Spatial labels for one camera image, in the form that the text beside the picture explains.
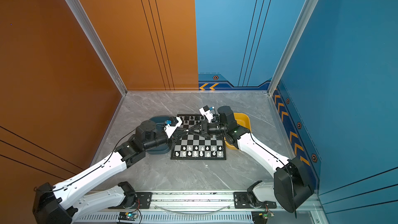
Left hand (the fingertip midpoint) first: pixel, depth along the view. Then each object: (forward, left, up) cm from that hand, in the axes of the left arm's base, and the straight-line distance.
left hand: (186, 129), depth 72 cm
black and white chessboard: (+1, -1, -21) cm, 21 cm away
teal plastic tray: (+22, +22, -26) cm, 41 cm away
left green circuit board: (-31, +26, -25) cm, 48 cm away
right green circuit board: (-31, -37, -24) cm, 53 cm away
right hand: (-1, -2, 0) cm, 2 cm away
